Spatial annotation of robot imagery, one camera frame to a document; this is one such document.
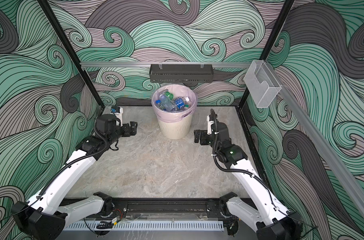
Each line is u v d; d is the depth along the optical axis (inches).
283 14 29.0
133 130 26.7
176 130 36.3
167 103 36.2
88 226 27.1
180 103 34.9
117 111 25.0
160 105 36.0
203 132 25.6
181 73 37.3
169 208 29.3
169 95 36.4
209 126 25.7
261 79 36.4
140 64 74.2
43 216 14.2
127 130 25.9
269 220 14.7
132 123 26.8
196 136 26.2
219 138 20.8
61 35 31.5
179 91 38.2
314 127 22.5
